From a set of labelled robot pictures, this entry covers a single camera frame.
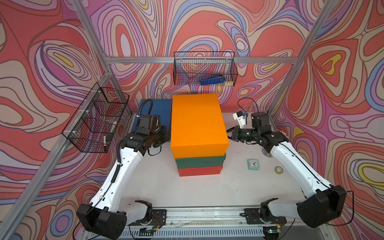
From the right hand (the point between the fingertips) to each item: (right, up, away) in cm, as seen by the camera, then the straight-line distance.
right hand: (222, 138), depth 73 cm
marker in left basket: (-58, -2, -2) cm, 58 cm away
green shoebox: (-11, -12, +1) cm, 17 cm away
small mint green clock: (+22, -17, +17) cm, 33 cm away
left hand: (-25, +2, 0) cm, 25 cm away
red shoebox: (-18, -21, +11) cm, 30 cm away
